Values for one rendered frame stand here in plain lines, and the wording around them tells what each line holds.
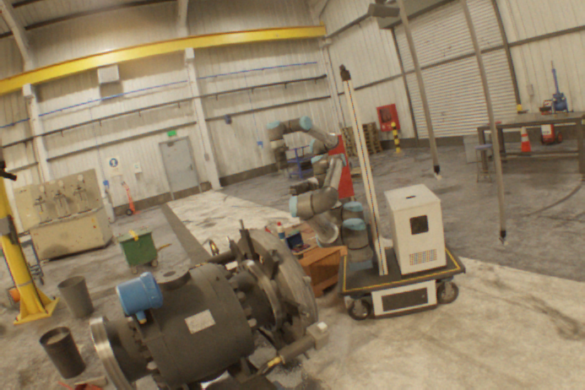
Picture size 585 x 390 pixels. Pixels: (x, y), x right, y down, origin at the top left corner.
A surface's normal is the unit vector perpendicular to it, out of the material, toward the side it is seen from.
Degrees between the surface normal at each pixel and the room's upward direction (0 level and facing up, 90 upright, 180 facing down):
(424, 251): 90
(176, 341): 71
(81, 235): 90
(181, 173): 90
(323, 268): 90
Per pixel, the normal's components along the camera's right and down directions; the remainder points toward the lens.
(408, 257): -0.16, 0.15
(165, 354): 0.49, -0.19
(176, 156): 0.44, 0.01
